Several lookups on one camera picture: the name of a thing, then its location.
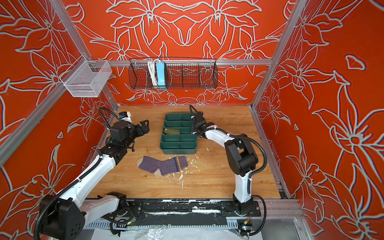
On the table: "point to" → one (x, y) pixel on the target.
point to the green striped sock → (171, 131)
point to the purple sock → (160, 168)
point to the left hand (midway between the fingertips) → (141, 121)
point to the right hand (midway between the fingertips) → (194, 127)
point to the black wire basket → (173, 73)
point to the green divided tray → (184, 143)
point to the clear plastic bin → (86, 78)
